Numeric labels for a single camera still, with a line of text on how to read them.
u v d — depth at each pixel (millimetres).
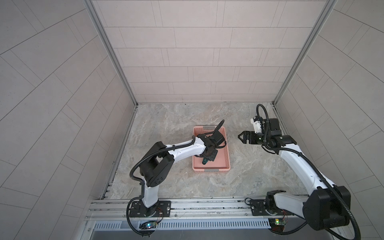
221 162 874
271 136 608
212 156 768
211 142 631
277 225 678
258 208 711
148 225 652
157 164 462
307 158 856
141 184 502
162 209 708
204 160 808
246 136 722
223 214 707
